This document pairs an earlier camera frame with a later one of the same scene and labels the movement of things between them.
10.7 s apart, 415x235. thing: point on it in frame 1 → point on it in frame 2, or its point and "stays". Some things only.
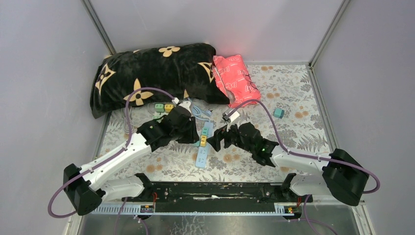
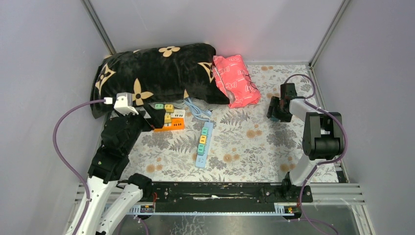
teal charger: (205, 131) stays
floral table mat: (288, 113) stays
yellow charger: (168, 107) stays
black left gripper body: (187, 135) → (138, 124)
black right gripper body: (232, 136) → (274, 110)
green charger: (159, 107) stays
